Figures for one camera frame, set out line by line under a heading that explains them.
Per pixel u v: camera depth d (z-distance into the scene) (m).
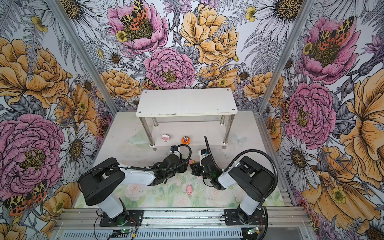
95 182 0.48
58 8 0.71
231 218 0.74
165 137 0.92
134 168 0.56
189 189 0.81
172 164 0.70
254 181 0.48
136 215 0.75
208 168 0.72
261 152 0.51
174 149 0.80
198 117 1.17
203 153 0.85
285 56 0.90
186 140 0.92
